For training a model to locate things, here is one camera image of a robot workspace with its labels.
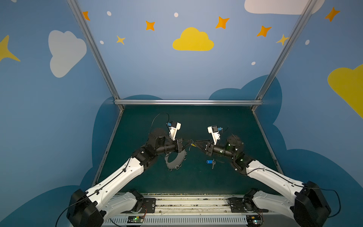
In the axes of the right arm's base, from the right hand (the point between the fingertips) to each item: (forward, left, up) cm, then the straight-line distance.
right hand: (197, 142), depth 71 cm
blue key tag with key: (0, -11, -25) cm, 27 cm away
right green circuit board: (-29, -31, -26) cm, 50 cm away
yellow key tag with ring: (-2, +2, 0) cm, 3 cm away
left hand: (-2, +2, +2) cm, 4 cm away
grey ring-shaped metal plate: (-1, +11, -26) cm, 28 cm away
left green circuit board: (-32, +30, -25) cm, 51 cm away
